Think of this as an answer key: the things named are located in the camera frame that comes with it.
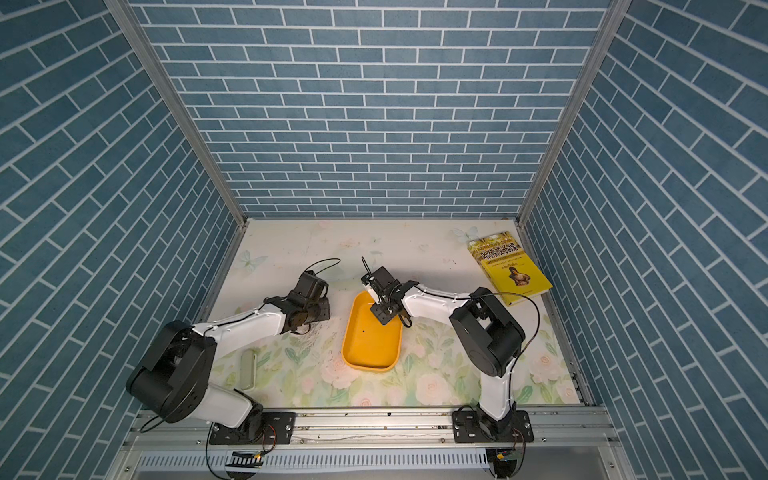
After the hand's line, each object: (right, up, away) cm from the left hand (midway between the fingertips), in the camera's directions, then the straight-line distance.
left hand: (331, 308), depth 92 cm
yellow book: (+60, +13, +10) cm, 62 cm away
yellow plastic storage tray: (+12, -10, -2) cm, 16 cm away
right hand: (+17, 0, +2) cm, 17 cm away
